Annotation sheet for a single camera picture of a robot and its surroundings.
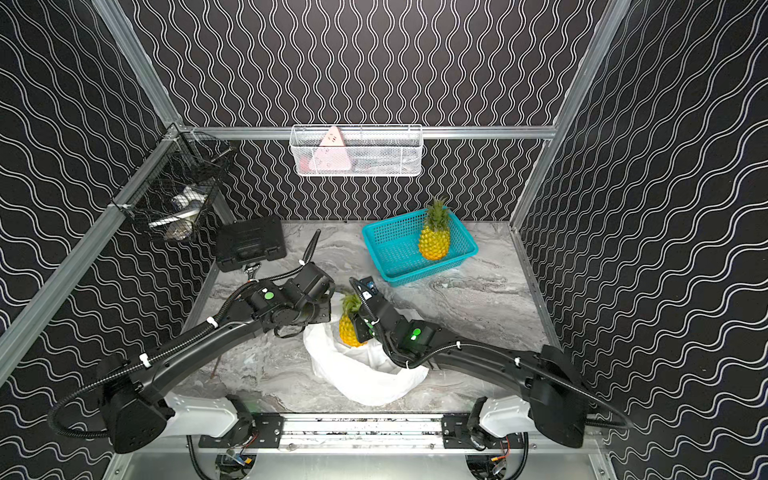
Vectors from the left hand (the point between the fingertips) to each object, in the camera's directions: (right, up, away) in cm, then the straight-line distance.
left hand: (326, 305), depth 77 cm
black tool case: (-36, +18, +31) cm, 50 cm away
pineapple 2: (+31, +19, +23) cm, 43 cm away
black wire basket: (-50, +30, +11) cm, 59 cm away
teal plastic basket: (+18, +16, +37) cm, 44 cm away
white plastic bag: (+10, -16, -4) cm, 19 cm away
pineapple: (+5, -5, +1) cm, 7 cm away
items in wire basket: (-43, +26, +9) cm, 51 cm away
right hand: (+8, -1, +1) cm, 8 cm away
